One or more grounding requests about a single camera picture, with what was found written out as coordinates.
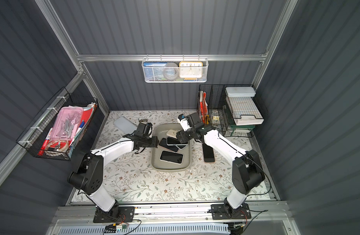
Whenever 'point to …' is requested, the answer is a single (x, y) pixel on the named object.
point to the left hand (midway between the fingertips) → (156, 141)
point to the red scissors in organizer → (203, 105)
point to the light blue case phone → (171, 141)
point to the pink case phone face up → (163, 143)
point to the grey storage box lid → (125, 126)
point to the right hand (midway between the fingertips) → (185, 132)
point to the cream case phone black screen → (171, 156)
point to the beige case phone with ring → (171, 133)
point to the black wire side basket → (35, 137)
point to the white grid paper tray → (243, 108)
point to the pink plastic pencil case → (66, 121)
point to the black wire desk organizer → (219, 114)
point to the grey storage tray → (160, 130)
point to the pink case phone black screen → (208, 153)
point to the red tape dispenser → (58, 145)
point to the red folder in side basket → (86, 114)
